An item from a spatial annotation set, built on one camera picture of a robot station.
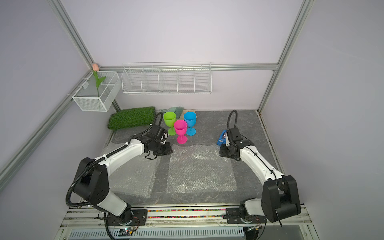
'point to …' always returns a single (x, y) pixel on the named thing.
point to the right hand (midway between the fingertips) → (223, 150)
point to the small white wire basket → (86, 97)
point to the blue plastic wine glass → (191, 118)
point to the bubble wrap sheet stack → (137, 179)
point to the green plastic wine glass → (169, 118)
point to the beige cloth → (184, 111)
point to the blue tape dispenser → (221, 139)
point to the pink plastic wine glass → (180, 127)
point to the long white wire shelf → (191, 78)
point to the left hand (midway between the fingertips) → (171, 152)
